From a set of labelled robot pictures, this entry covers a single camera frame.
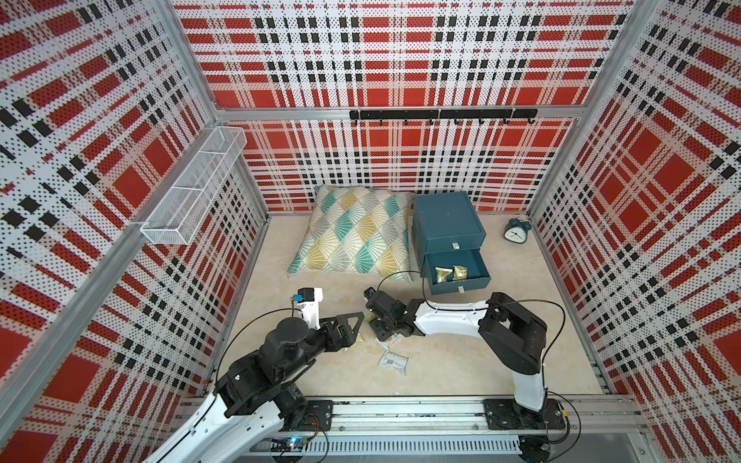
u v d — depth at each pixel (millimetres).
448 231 850
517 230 1078
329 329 578
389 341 841
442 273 904
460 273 907
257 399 466
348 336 586
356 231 938
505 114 886
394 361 817
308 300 605
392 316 690
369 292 817
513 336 487
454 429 721
